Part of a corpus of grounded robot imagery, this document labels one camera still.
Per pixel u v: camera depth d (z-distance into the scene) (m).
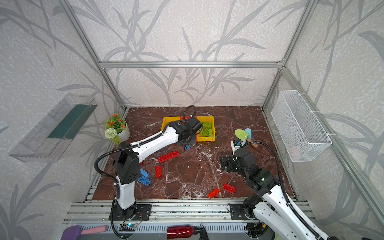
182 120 1.03
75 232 0.67
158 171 0.87
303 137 0.61
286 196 0.46
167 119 1.07
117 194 0.56
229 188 0.81
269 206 0.61
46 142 0.64
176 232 0.65
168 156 0.91
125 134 0.96
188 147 0.98
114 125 0.91
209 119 1.08
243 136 1.02
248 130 1.05
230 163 0.65
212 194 0.78
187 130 0.63
